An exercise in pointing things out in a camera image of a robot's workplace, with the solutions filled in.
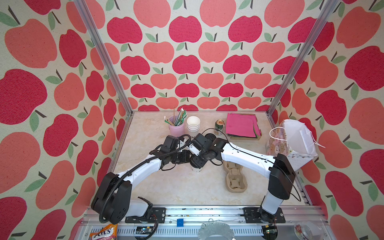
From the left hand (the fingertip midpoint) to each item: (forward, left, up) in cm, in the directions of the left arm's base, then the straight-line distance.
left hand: (194, 159), depth 83 cm
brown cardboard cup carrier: (-10, -23, -7) cm, 26 cm away
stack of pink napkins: (+30, -36, -6) cm, 47 cm away
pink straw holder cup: (+24, +11, -4) cm, 27 cm away
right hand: (+1, -3, 0) cm, 3 cm away
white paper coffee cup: (-3, -2, -8) cm, 9 cm away
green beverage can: (+26, -17, 0) cm, 31 cm away
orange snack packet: (-32, +39, -7) cm, 52 cm away
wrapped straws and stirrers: (+26, +9, +6) cm, 28 cm away
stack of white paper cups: (+23, 0, +4) cm, 23 cm away
